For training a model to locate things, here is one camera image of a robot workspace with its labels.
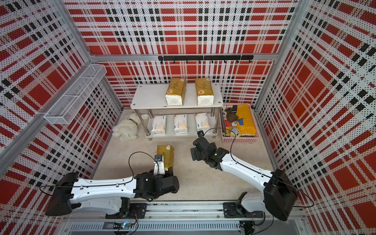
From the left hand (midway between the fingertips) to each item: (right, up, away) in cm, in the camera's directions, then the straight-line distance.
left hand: (169, 169), depth 77 cm
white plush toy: (-32, +20, +20) cm, 43 cm away
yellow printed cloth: (+49, +25, +24) cm, 60 cm away
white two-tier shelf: (-11, +39, +2) cm, 40 cm away
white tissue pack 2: (+4, +24, +19) cm, 31 cm away
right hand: (+19, +10, +6) cm, 22 cm away
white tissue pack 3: (+19, +25, +19) cm, 36 cm away
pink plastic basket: (+38, +33, +27) cm, 58 cm away
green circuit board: (-19, -24, -8) cm, 32 cm away
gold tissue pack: (-1, +10, -1) cm, 10 cm away
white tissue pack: (-10, +23, +18) cm, 31 cm away
